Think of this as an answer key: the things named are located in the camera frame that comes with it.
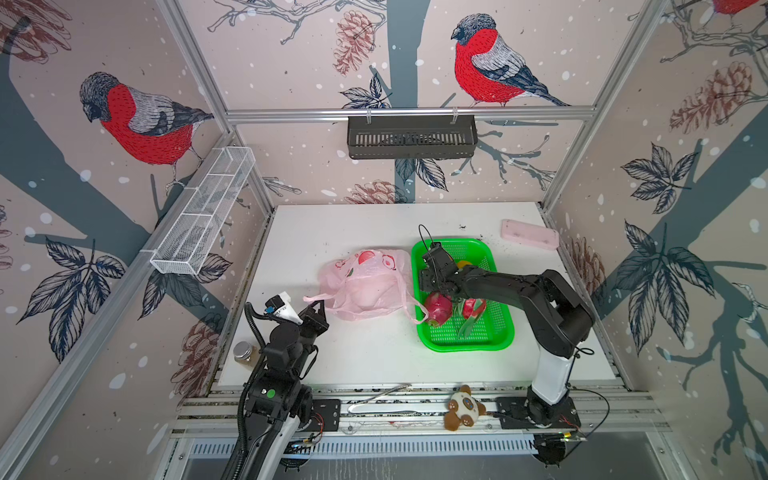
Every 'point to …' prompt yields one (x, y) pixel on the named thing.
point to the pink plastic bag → (368, 285)
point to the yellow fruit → (462, 264)
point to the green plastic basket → (494, 332)
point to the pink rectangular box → (530, 234)
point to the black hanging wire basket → (376, 139)
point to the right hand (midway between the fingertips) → (428, 279)
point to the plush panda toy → (463, 408)
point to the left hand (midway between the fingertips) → (323, 299)
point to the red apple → (438, 307)
